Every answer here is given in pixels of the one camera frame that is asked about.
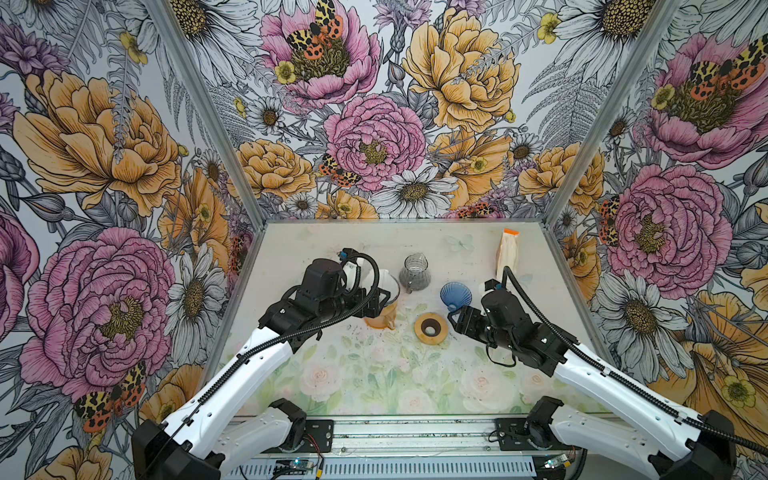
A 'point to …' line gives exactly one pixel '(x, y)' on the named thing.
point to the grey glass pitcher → (415, 275)
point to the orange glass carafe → (386, 319)
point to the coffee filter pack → (507, 253)
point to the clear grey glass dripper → (388, 283)
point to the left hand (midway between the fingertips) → (372, 302)
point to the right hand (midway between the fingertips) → (457, 328)
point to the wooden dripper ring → (431, 320)
